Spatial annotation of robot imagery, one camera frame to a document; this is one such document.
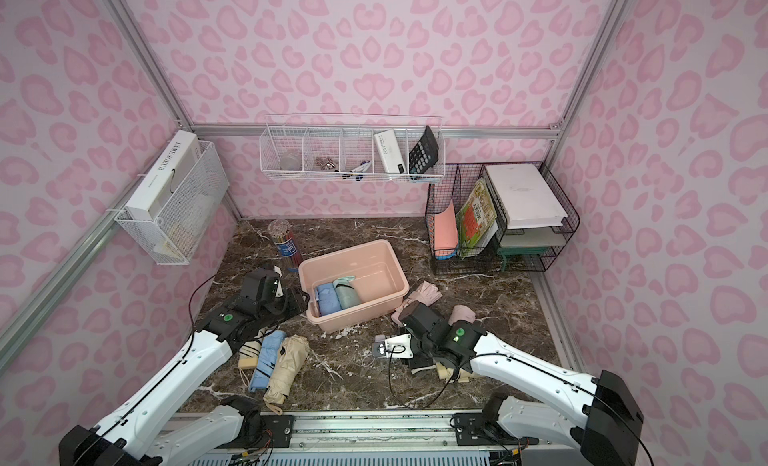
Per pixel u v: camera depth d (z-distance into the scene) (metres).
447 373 0.78
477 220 1.00
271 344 0.84
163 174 0.70
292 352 0.78
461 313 0.89
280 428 0.74
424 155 0.92
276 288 0.62
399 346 0.64
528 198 0.94
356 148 0.98
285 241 0.93
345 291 0.95
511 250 0.95
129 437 0.39
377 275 1.02
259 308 0.59
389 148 0.90
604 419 0.39
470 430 0.72
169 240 0.73
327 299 0.93
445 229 1.14
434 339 0.57
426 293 0.93
